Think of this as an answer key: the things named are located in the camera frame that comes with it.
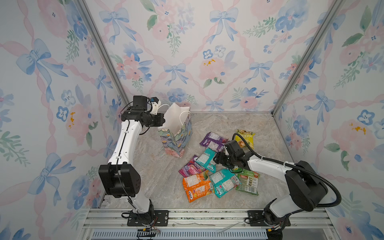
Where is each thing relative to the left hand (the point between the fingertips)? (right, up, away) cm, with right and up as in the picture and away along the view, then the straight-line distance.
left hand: (164, 118), depth 82 cm
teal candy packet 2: (+32, -35, +2) cm, 48 cm away
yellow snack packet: (+47, -14, +19) cm, 53 cm away
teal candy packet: (+23, -25, +9) cm, 35 cm away
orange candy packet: (+18, -37, 0) cm, 41 cm away
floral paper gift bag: (+8, -8, -7) cm, 13 cm away
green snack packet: (+48, -35, +4) cm, 59 cm away
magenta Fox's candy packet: (+15, -29, +6) cm, 33 cm away
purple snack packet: (+29, -14, +19) cm, 37 cm away
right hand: (+29, -24, +8) cm, 39 cm away
